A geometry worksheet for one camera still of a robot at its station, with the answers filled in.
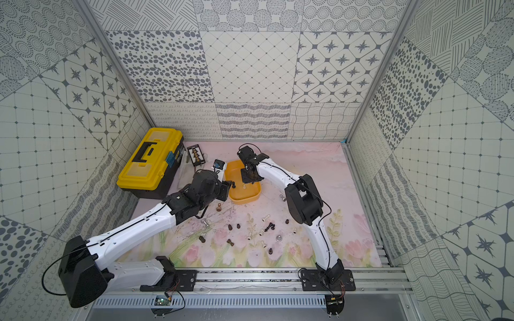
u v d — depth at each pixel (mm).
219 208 919
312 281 735
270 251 799
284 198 954
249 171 729
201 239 817
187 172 1063
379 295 747
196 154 1108
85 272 377
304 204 561
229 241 837
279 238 827
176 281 729
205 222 880
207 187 585
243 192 945
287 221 887
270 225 880
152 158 913
